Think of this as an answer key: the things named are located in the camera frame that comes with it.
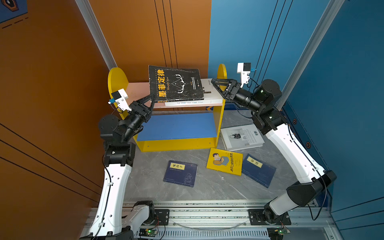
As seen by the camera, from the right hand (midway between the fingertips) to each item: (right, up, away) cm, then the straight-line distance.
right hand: (211, 84), depth 55 cm
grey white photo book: (+25, -23, +45) cm, 56 cm away
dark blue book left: (-15, -44, +32) cm, 56 cm away
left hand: (-20, -4, -1) cm, 20 cm away
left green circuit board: (-29, -67, +16) cm, 74 cm away
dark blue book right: (+32, -42, +34) cm, 63 cm away
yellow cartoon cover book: (+12, -37, +36) cm, 54 cm away
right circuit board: (+32, -66, +15) cm, 75 cm away
